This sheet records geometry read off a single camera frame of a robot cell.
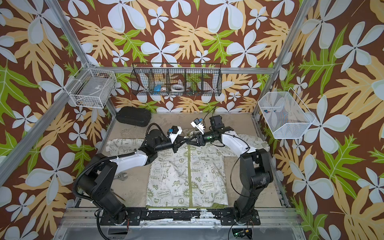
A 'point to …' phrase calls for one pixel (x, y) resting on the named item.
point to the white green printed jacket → (194, 176)
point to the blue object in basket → (157, 87)
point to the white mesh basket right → (285, 115)
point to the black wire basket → (184, 79)
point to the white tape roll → (177, 88)
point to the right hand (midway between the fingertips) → (188, 141)
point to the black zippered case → (134, 116)
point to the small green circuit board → (241, 232)
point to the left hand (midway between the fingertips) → (188, 136)
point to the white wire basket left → (91, 88)
